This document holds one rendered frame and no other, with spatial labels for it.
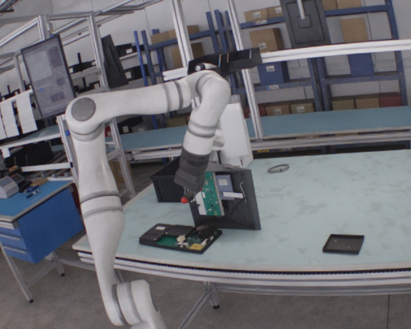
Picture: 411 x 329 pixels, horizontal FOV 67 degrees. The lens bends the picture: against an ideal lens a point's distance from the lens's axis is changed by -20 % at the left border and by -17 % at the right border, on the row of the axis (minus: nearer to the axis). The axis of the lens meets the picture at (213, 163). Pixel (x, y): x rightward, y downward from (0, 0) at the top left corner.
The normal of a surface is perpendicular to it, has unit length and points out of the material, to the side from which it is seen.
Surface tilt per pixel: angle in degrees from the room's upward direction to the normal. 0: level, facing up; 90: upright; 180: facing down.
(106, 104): 61
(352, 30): 90
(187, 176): 87
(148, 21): 90
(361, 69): 90
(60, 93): 101
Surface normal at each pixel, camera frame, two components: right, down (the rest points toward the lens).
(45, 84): 0.05, 0.47
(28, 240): 0.89, -0.06
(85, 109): 0.21, -0.33
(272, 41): -0.40, 0.36
